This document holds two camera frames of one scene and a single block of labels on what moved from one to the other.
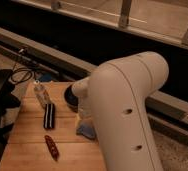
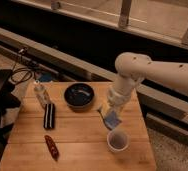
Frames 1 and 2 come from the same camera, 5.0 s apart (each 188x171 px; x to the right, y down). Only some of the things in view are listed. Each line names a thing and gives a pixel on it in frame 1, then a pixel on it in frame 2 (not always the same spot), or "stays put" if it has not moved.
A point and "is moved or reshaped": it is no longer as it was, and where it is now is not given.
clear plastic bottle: [41, 94] stays put
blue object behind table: [46, 77] stays put
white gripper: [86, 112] to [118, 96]
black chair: [1, 98] stays put
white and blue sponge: [86, 128] is moved or reshaped
